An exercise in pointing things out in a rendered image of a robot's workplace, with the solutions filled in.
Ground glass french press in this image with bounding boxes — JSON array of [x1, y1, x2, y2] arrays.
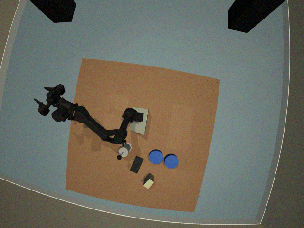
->
[[117, 140, 132, 160]]

